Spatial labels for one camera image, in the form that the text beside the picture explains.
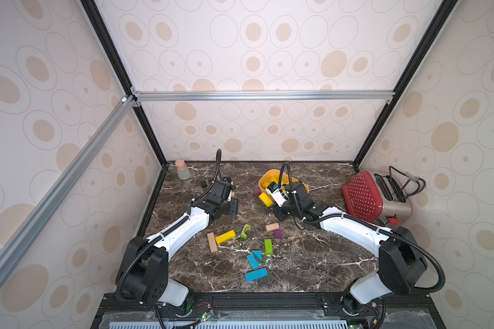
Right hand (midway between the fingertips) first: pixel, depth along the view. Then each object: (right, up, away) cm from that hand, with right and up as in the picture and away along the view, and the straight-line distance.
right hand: (280, 202), depth 87 cm
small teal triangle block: (-9, -21, -3) cm, 23 cm away
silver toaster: (+48, -1, -3) cm, 48 cm away
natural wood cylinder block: (-3, -12, +5) cm, 13 cm away
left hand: (-18, 0, 0) cm, 18 cm away
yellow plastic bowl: (-2, +10, -17) cm, 20 cm away
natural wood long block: (-29, -18, +1) cm, 34 cm away
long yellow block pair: (-24, -16, +3) cm, 29 cm away
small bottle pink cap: (-49, +14, +24) cm, 57 cm away
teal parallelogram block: (-12, -24, -4) cm, 27 cm away
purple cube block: (-1, -15, +5) cm, 16 cm away
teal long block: (-10, -28, -6) cm, 31 cm away
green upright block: (-5, -19, 0) cm, 20 cm away
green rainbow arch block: (-15, -12, +5) cm, 20 cm away
